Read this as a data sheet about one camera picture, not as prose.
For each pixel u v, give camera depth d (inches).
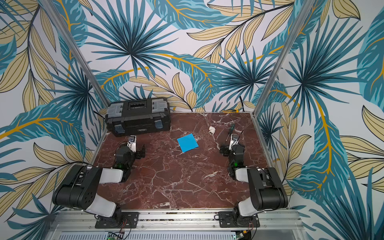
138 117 36.8
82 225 28.7
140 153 33.7
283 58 33.9
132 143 31.0
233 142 31.0
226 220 28.8
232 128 42.4
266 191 17.5
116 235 28.3
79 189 17.6
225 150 33.1
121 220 27.6
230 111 47.7
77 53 33.0
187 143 41.1
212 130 41.9
